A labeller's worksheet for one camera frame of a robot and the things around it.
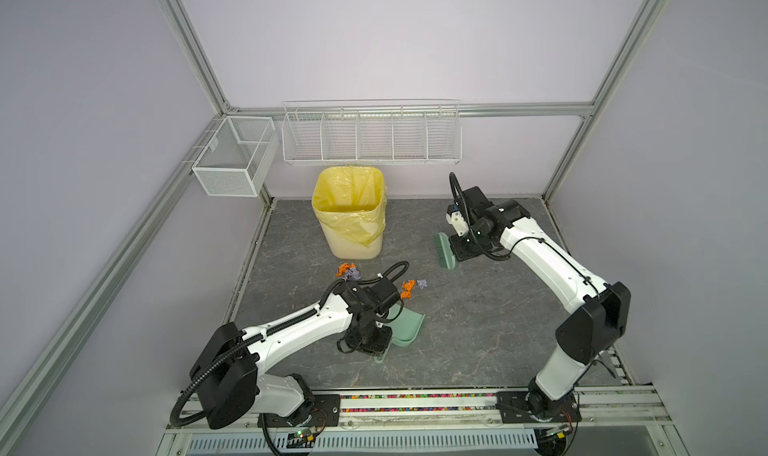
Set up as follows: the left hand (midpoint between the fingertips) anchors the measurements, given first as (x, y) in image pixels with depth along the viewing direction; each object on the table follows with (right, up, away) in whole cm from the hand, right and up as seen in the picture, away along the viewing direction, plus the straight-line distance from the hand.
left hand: (377, 357), depth 75 cm
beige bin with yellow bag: (-12, +41, +30) cm, 52 cm away
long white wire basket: (-3, +64, +24) cm, 69 cm away
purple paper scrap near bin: (-9, +18, +22) cm, 30 cm away
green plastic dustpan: (+7, +3, +11) cm, 13 cm away
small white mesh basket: (-50, +57, +27) cm, 80 cm away
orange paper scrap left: (+8, +13, +19) cm, 25 cm away
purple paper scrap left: (+13, +15, +21) cm, 29 cm away
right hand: (+23, +26, +8) cm, 35 cm away
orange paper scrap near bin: (-13, +19, +25) cm, 34 cm away
